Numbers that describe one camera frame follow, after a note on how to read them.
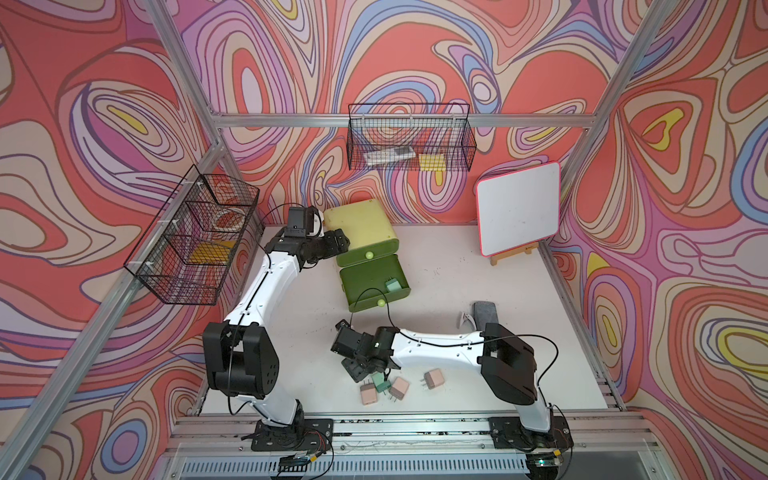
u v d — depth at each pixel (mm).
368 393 798
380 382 806
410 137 967
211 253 719
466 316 931
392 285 914
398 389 784
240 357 439
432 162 911
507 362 509
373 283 926
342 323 743
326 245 765
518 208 1022
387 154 885
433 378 802
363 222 913
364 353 616
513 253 1070
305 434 722
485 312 931
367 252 864
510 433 731
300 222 651
